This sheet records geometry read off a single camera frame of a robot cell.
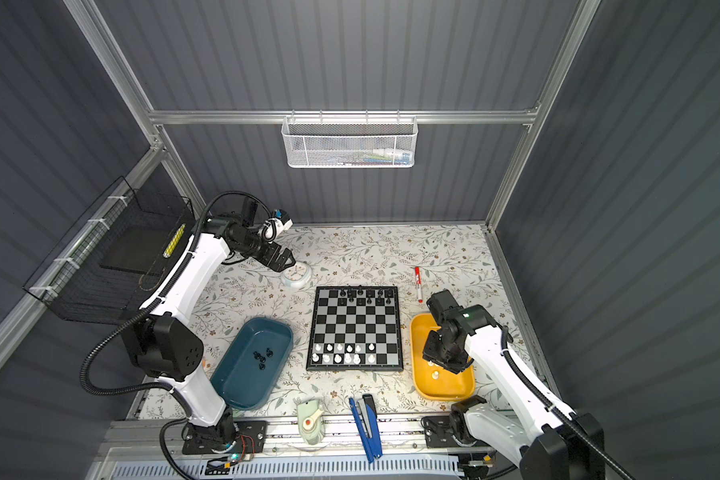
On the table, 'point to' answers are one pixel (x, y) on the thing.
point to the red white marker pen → (418, 273)
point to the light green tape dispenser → (310, 421)
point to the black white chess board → (356, 328)
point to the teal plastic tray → (248, 373)
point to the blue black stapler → (366, 418)
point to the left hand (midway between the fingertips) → (279, 254)
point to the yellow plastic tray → (431, 380)
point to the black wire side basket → (105, 269)
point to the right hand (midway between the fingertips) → (436, 362)
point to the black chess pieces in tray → (262, 359)
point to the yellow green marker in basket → (174, 241)
